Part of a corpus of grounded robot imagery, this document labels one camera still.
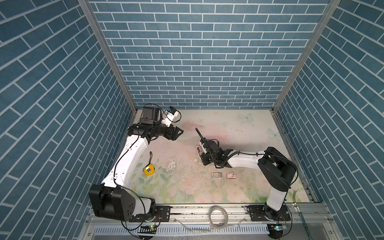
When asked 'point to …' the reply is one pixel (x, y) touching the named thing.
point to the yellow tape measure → (149, 169)
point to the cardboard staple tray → (216, 174)
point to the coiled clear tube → (217, 207)
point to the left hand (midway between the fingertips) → (177, 128)
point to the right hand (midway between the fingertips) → (200, 155)
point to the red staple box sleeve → (231, 175)
